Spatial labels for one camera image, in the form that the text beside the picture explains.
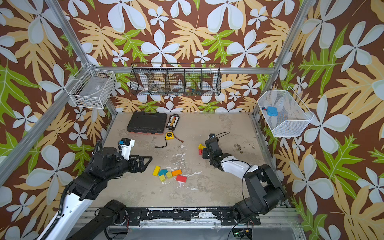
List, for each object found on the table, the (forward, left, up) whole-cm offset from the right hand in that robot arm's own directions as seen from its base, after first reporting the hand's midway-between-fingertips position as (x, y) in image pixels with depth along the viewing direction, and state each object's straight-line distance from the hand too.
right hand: (205, 148), depth 93 cm
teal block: (-13, +26, -5) cm, 29 cm away
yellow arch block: (+3, +3, -2) cm, 5 cm away
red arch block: (-3, +3, 0) cm, 4 cm away
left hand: (-15, +31, +18) cm, 39 cm away
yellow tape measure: (+14, +25, -4) cm, 29 cm away
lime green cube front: (-17, +26, -4) cm, 31 cm away
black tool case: (+23, +41, -1) cm, 47 cm away
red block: (-17, +14, -6) cm, 23 cm away
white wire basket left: (+24, +67, +29) cm, 77 cm away
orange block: (-13, +18, -5) cm, 23 cm away
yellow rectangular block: (-12, +30, -5) cm, 33 cm away
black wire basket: (+38, +18, +26) cm, 49 cm away
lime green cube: (-15, +22, -4) cm, 27 cm away
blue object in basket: (+13, -39, +20) cm, 45 cm away
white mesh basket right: (+9, -43, +21) cm, 49 cm away
